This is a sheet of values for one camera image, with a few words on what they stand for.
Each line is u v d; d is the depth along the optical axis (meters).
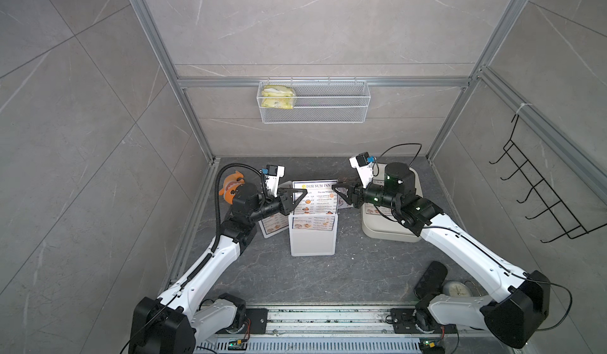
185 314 0.40
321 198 0.71
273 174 0.64
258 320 0.73
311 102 1.01
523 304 0.38
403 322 0.73
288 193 0.64
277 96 0.88
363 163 0.60
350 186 0.63
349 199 0.62
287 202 0.63
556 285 0.39
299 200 0.69
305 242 0.82
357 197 0.61
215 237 0.53
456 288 0.76
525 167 0.72
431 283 0.79
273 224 0.90
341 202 0.67
